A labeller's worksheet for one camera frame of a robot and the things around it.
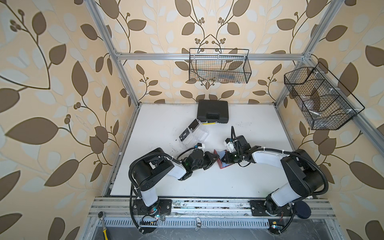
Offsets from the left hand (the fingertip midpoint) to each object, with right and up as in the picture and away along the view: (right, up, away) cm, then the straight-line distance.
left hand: (219, 155), depth 83 cm
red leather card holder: (+2, -5, +2) cm, 6 cm away
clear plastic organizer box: (-15, +10, +13) cm, 22 cm away
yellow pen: (-3, +17, +25) cm, 31 cm away
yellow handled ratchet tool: (-59, -26, -12) cm, 66 cm away
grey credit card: (-15, +17, +14) cm, 27 cm away
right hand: (+3, -5, +8) cm, 9 cm away
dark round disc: (+39, -24, -11) cm, 47 cm away
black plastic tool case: (-1, +27, +28) cm, 39 cm away
